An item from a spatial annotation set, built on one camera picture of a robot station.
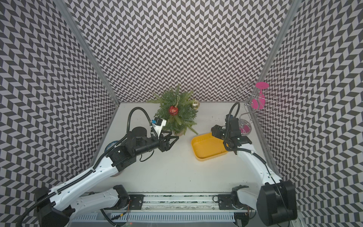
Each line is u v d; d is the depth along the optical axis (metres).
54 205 0.38
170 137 0.60
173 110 0.71
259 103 0.75
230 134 0.62
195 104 0.77
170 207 0.72
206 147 0.91
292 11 0.69
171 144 0.63
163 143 0.59
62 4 0.71
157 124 0.59
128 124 0.51
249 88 1.09
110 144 0.87
